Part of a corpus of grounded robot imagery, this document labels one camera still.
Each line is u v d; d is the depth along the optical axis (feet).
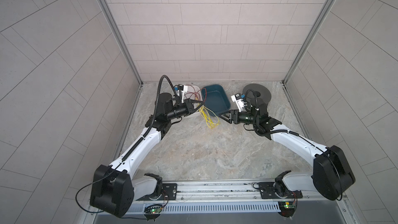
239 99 2.32
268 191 2.32
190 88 3.55
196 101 2.26
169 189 2.35
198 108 2.27
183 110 2.12
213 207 2.23
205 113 3.09
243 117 2.26
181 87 2.24
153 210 2.11
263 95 3.35
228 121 2.28
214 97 3.45
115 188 1.25
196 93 3.46
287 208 2.22
